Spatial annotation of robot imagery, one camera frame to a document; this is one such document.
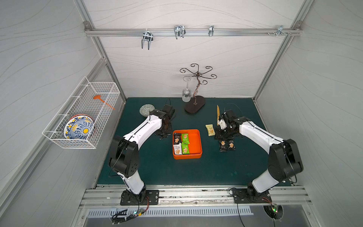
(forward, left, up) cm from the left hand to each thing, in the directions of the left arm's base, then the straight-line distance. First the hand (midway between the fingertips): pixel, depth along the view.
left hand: (166, 132), depth 87 cm
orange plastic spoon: (+9, +37, +21) cm, 43 cm away
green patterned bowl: (+26, +21, -8) cm, 34 cm away
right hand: (0, -33, -3) cm, 33 cm away
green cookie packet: (+1, -12, -10) cm, 16 cm away
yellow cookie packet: (+9, -30, -10) cm, 33 cm away
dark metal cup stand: (+34, -21, -8) cm, 41 cm away
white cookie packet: (-7, -8, -8) cm, 13 cm away
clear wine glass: (+24, -12, +12) cm, 30 cm away
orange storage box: (-3, -19, -10) cm, 22 cm away
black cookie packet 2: (-3, -37, -10) cm, 39 cm away
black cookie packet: (0, -7, -7) cm, 10 cm away
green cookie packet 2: (-6, -12, -9) cm, 17 cm away
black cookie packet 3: (-4, -43, -10) cm, 44 cm away
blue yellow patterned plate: (-12, +34, +23) cm, 43 cm away
